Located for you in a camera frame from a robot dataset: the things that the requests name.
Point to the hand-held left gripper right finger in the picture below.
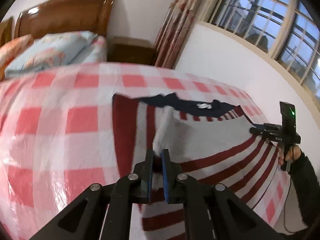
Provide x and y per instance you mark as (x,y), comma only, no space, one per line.
(170,180)

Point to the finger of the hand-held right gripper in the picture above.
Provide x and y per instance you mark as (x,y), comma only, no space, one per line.
(271,127)
(260,131)

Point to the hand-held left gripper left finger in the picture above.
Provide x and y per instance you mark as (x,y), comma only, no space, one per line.
(143,180)

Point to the red and grey striped sweater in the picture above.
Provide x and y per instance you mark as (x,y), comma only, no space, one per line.
(212,155)

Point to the person's right forearm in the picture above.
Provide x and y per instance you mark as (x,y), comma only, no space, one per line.
(306,187)

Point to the person's right hand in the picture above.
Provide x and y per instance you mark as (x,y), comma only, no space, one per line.
(296,153)

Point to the pink checkered bed cover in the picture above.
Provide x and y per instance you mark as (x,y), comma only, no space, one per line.
(62,130)

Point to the barred window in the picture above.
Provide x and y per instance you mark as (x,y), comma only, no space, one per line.
(270,20)

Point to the wooden nightstand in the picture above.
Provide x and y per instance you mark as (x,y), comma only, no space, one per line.
(130,51)

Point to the floral curtain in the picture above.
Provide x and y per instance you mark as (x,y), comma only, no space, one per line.
(175,25)

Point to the light blue floral pillow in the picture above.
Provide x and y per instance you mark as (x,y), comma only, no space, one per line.
(47,52)

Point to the large wooden headboard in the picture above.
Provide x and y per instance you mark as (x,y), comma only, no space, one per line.
(67,15)

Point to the orange floral pillow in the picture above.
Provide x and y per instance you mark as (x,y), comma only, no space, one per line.
(12,50)

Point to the small wooden headboard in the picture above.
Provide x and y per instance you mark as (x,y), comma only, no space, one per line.
(6,31)

